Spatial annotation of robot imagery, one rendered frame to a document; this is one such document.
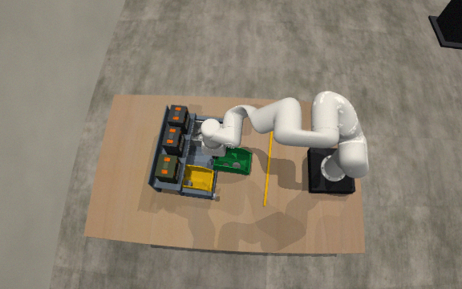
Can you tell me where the yellow open bin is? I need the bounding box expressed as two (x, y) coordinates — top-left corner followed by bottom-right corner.
(182, 165), (215, 191)

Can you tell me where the green bin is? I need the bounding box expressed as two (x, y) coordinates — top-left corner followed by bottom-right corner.
(213, 147), (252, 175)

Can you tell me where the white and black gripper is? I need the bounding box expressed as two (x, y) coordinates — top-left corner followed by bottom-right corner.
(201, 141), (228, 159)

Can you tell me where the black case with orange latches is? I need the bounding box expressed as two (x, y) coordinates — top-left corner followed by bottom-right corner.
(167, 105), (190, 134)

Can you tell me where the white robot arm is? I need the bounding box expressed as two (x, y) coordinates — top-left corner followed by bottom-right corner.
(200, 92), (369, 181)

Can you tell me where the olive green tool case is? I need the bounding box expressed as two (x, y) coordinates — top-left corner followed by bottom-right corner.
(155, 154), (181, 184)

